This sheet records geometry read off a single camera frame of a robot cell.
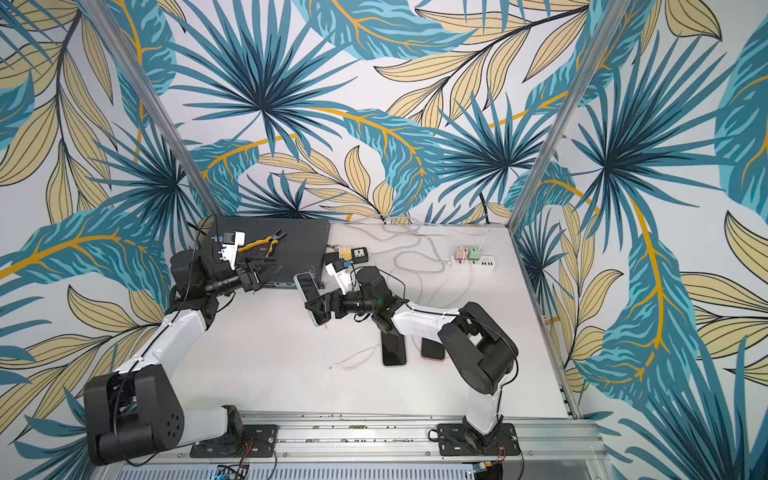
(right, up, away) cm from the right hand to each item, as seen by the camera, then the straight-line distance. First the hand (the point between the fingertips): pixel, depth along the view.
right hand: (292, 326), depth 75 cm
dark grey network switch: (-6, +20, +33) cm, 39 cm away
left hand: (-4, +15, +1) cm, 16 cm away
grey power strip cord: (+31, +19, +37) cm, 52 cm away
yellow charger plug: (+10, +18, +28) cm, 35 cm away
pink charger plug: (+50, +18, +28) cm, 60 cm away
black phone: (+26, -9, +11) cm, 29 cm away
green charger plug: (+54, +18, +28) cm, 64 cm away
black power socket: (+14, +18, +32) cm, 39 cm away
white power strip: (+58, +15, +31) cm, 68 cm away
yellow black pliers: (-17, +23, +32) cm, 43 cm away
